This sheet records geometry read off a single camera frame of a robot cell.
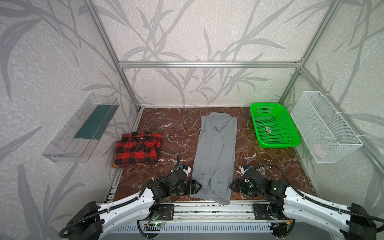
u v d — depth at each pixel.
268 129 1.07
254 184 0.63
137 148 0.88
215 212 0.75
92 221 0.42
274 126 1.08
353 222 0.43
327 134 0.63
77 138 0.64
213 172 0.86
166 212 0.73
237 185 0.72
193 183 0.73
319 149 0.73
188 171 0.77
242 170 0.78
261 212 0.73
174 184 0.62
